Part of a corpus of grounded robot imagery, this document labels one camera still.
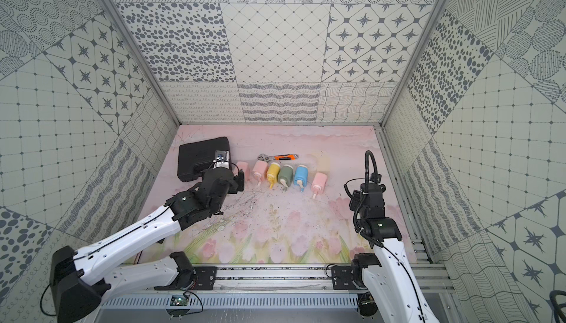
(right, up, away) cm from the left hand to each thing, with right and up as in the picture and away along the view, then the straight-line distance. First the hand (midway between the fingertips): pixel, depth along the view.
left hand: (236, 172), depth 75 cm
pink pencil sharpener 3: (+31, -7, +15) cm, 35 cm away
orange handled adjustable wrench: (+14, +3, +30) cm, 33 cm away
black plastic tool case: (-26, +3, +24) cm, 36 cm away
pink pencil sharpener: (-2, 0, +20) cm, 20 cm away
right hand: (+47, -11, +5) cm, 49 cm away
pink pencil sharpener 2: (+6, -2, +17) cm, 18 cm away
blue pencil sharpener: (+24, -5, +17) cm, 30 cm away
